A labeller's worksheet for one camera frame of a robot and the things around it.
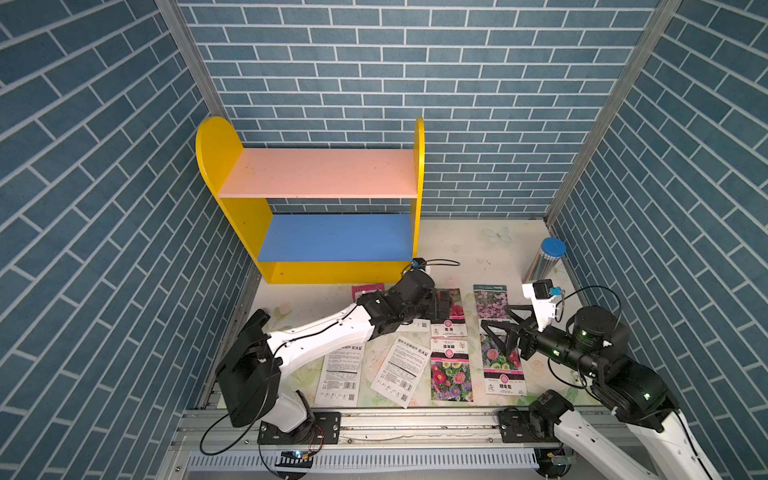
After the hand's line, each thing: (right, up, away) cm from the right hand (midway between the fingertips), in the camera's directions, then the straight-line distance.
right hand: (498, 317), depth 63 cm
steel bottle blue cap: (+23, +11, +26) cm, 36 cm away
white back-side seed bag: (-37, -22, +19) cm, 47 cm away
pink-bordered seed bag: (-34, 0, +39) cm, 52 cm away
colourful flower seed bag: (-7, -21, +20) cm, 29 cm away
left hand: (-9, 0, +15) cm, 17 cm away
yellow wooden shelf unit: (-48, +25, +37) cm, 66 cm away
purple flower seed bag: (+9, -3, +34) cm, 35 cm away
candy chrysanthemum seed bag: (+8, -22, +20) cm, 30 cm away
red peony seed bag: (-4, -10, +28) cm, 30 cm away
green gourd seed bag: (-21, -21, +20) cm, 35 cm away
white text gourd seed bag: (-16, -10, +28) cm, 34 cm away
